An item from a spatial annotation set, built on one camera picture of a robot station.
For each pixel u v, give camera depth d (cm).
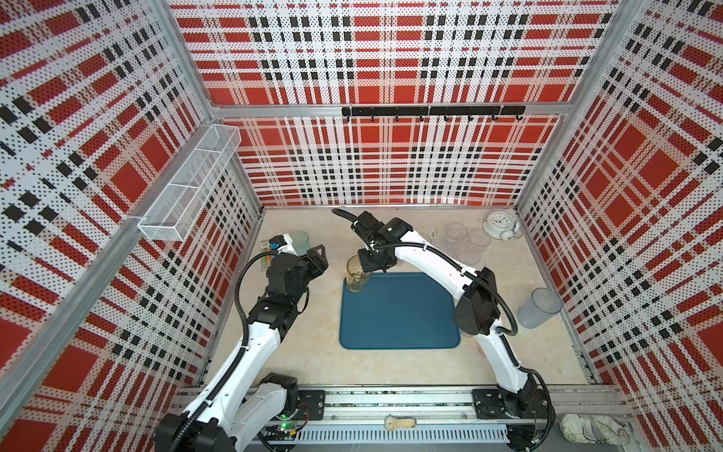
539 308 78
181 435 38
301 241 96
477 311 56
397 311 91
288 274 57
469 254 103
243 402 46
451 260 57
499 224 111
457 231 105
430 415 73
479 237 108
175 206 91
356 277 95
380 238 63
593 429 68
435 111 89
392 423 70
